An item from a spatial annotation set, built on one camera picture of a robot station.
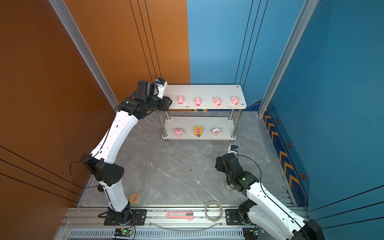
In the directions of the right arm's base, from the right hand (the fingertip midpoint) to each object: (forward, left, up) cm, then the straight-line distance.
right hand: (218, 160), depth 83 cm
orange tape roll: (-17, +46, -9) cm, 50 cm away
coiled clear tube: (-19, +4, -9) cm, 22 cm away
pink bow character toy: (+19, +24, +2) cm, 30 cm away
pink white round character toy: (+19, 0, +1) cm, 19 cm away
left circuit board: (-32, +48, -11) cm, 58 cm away
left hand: (+22, +27, +26) cm, 43 cm away
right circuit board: (-32, -14, -11) cm, 37 cm away
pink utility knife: (-25, +18, -10) cm, 32 cm away
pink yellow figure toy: (+21, +12, 0) cm, 24 cm away
